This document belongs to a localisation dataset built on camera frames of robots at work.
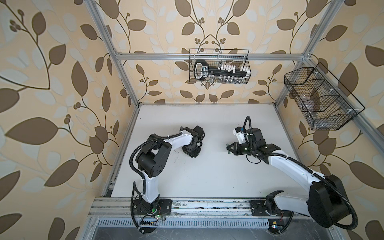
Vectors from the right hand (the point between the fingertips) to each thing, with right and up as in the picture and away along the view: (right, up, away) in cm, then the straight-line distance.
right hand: (228, 149), depth 83 cm
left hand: (-20, -5, +9) cm, 22 cm away
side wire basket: (+46, +24, -11) cm, 53 cm away
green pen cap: (0, -1, -1) cm, 2 cm away
